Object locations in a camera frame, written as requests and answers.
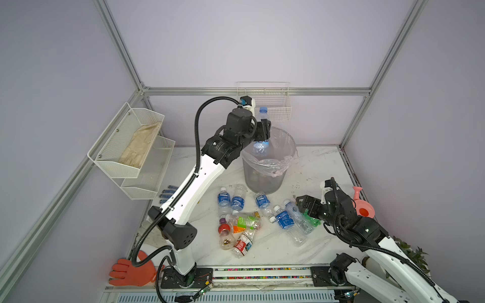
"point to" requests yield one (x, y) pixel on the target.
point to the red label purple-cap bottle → (226, 238)
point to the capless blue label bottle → (237, 202)
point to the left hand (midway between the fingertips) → (263, 124)
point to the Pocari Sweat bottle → (264, 204)
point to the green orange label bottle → (244, 221)
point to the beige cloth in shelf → (139, 144)
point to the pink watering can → (363, 208)
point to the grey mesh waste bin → (261, 182)
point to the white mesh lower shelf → (146, 185)
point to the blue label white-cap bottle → (285, 221)
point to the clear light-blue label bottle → (299, 218)
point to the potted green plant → (417, 255)
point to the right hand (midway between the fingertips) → (303, 201)
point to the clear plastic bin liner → (282, 146)
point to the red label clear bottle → (243, 243)
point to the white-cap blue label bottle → (224, 201)
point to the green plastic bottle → (313, 221)
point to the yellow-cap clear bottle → (251, 216)
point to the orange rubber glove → (124, 273)
